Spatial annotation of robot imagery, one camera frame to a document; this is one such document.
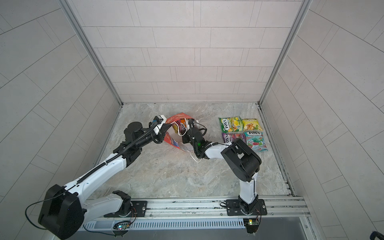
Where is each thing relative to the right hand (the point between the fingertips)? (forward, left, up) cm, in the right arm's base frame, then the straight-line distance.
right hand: (183, 130), depth 92 cm
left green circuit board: (-45, +27, -4) cm, 53 cm away
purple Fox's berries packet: (-4, -29, -5) cm, 29 cm away
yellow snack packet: (+4, -45, -3) cm, 45 cm away
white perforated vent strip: (-45, +35, -10) cm, 58 cm away
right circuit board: (-49, -31, -10) cm, 59 cm away
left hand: (-7, +3, +17) cm, 19 cm away
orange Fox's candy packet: (+2, 0, +3) cm, 4 cm away
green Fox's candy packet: (+7, -33, -6) cm, 34 cm away
